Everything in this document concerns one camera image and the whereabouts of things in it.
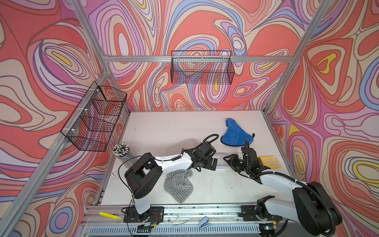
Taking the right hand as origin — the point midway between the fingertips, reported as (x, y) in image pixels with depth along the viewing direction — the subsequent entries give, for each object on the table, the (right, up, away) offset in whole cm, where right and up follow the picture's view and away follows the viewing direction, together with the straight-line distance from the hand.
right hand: (225, 163), depth 88 cm
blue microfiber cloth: (+10, +16, +13) cm, 23 cm away
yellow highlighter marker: (-62, -23, -15) cm, 68 cm away
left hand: (-8, 0, -2) cm, 8 cm away
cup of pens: (-57, +9, -11) cm, 59 cm away
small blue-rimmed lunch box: (-3, 0, -2) cm, 4 cm away
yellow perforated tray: (+29, 0, +3) cm, 30 cm away
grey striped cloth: (-28, -9, -9) cm, 31 cm away
